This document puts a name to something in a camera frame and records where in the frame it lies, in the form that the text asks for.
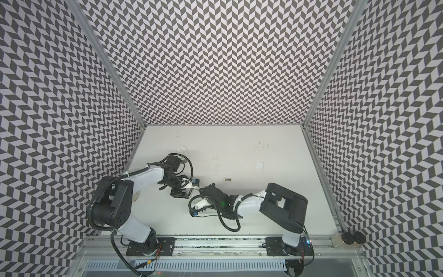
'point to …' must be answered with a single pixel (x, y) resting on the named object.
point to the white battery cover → (259, 165)
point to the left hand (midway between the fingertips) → (186, 190)
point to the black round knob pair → (356, 236)
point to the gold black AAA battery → (227, 179)
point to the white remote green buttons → (181, 150)
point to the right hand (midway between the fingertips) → (203, 189)
